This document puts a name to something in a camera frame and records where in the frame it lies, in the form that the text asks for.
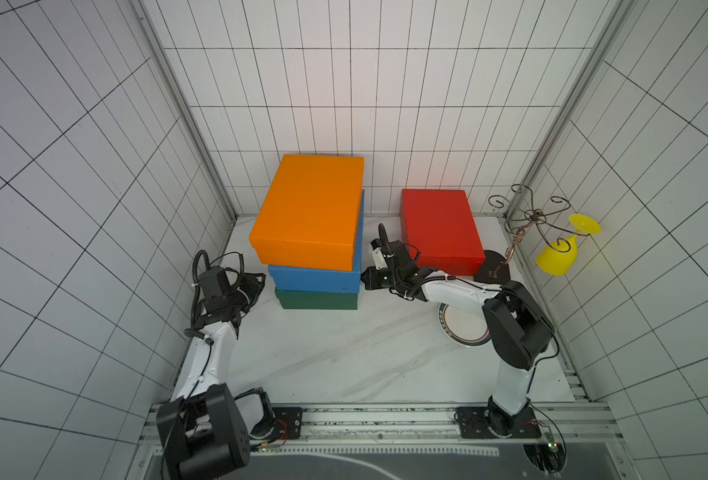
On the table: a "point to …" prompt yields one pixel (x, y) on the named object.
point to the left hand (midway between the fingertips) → (265, 279)
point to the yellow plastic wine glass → (559, 257)
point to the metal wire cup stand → (522, 203)
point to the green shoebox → (317, 300)
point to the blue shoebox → (306, 279)
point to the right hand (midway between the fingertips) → (362, 269)
